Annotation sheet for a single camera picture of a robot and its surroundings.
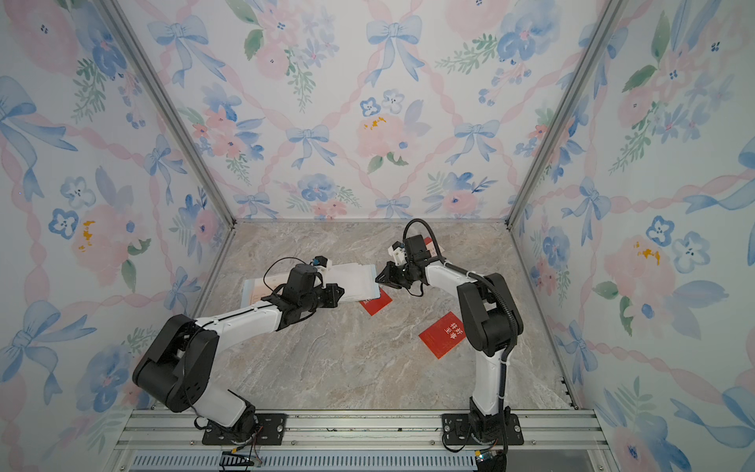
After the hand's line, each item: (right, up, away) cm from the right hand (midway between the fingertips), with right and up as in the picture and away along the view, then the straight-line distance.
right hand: (380, 278), depth 96 cm
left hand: (-10, -3, -6) cm, 12 cm away
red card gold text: (+20, -17, -5) cm, 27 cm away
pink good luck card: (-28, 0, -25) cm, 37 cm away
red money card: (-1, -9, +4) cm, 10 cm away
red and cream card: (+13, +10, -22) cm, 28 cm away
